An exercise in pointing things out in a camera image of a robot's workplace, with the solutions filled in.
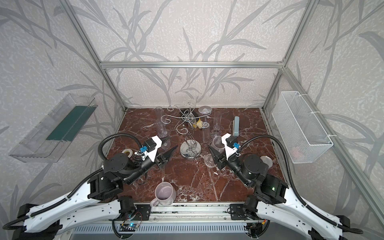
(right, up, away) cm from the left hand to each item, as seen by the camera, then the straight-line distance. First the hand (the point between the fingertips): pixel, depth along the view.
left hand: (174, 138), depth 56 cm
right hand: (+16, 0, +4) cm, 16 cm away
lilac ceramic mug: (-9, -32, +21) cm, 39 cm away
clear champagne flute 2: (+12, +12, +20) cm, 26 cm away
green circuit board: (-26, -46, +16) cm, 55 cm away
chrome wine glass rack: (+3, -11, +37) cm, 39 cm away
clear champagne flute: (-12, -3, +35) cm, 37 cm away
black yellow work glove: (+5, +9, +18) cm, 20 cm away
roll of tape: (-36, -13, +39) cm, 55 cm away
